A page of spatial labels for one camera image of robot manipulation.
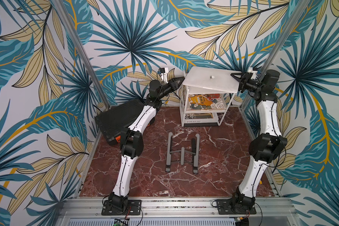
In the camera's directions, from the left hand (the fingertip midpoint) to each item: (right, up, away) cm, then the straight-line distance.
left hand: (185, 78), depth 80 cm
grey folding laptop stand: (-1, -46, +7) cm, 46 cm away
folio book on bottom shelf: (+15, -23, +27) cm, 38 cm away
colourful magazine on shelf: (+15, -11, +15) cm, 24 cm away
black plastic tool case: (-50, -25, +21) cm, 60 cm away
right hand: (+16, 0, -3) cm, 17 cm away
